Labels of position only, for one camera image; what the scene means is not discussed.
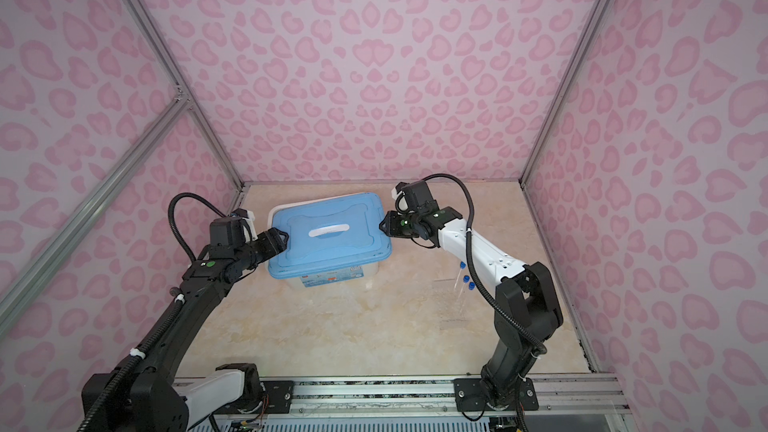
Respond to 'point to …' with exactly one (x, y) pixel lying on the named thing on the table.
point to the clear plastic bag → (453, 308)
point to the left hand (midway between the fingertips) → (280, 234)
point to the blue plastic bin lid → (331, 235)
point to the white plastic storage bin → (358, 277)
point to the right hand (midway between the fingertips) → (383, 223)
